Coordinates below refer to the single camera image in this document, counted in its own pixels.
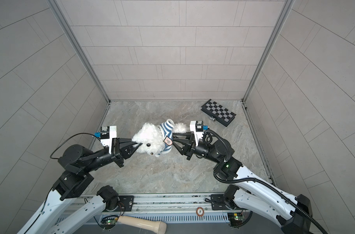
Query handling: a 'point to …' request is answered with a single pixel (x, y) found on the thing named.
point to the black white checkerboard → (221, 113)
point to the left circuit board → (109, 221)
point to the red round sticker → (200, 211)
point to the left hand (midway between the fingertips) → (143, 146)
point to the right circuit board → (236, 219)
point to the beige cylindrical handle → (154, 226)
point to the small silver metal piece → (213, 119)
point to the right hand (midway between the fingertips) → (172, 142)
